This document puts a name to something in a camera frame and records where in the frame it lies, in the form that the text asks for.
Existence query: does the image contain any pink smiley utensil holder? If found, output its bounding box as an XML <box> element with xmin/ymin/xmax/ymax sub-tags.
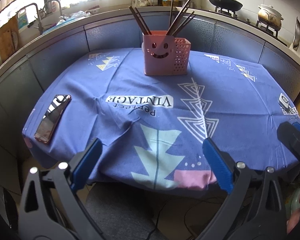
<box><xmin>142</xmin><ymin>30</ymin><xmax>191</xmax><ymax>76</ymax></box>

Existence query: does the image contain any black wok on stove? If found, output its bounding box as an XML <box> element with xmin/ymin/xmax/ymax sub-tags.
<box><xmin>209</xmin><ymin>0</ymin><xmax>243</xmax><ymax>12</ymax></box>

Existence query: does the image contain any wooden cutting board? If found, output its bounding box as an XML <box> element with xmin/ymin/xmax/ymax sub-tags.
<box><xmin>0</xmin><ymin>15</ymin><xmax>20</xmax><ymax>63</ymax></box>

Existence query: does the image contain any blue printed tablecloth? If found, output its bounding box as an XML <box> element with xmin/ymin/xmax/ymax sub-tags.
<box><xmin>22</xmin><ymin>48</ymin><xmax>300</xmax><ymax>196</ymax></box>

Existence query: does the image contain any steel kitchen faucet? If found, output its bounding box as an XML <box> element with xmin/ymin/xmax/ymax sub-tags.
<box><xmin>16</xmin><ymin>0</ymin><xmax>65</xmax><ymax>35</ymax></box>

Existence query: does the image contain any brown chopstick of bundle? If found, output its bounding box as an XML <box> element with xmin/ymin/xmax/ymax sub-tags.
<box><xmin>169</xmin><ymin>0</ymin><xmax>174</xmax><ymax>28</ymax></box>
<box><xmin>135</xmin><ymin>8</ymin><xmax>152</xmax><ymax>35</ymax></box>

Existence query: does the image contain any black cable under table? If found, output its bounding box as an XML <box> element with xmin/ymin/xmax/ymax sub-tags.
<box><xmin>142</xmin><ymin>197</ymin><xmax>196</xmax><ymax>240</ymax></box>

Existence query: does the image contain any steel pan leaning on wall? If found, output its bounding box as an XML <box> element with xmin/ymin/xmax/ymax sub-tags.
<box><xmin>292</xmin><ymin>17</ymin><xmax>300</xmax><ymax>51</ymax></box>

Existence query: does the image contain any ceramic pot with lid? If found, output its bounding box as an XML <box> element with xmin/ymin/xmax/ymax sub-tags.
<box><xmin>258</xmin><ymin>4</ymin><xmax>283</xmax><ymax>31</ymax></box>

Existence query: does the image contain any single brown wooden chopstick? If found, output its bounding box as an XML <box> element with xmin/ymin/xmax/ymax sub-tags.
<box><xmin>129</xmin><ymin>6</ymin><xmax>147</xmax><ymax>35</ymax></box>

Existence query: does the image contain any smartphone with red case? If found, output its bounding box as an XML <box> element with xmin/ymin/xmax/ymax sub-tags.
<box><xmin>34</xmin><ymin>94</ymin><xmax>71</xmax><ymax>144</ymax></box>

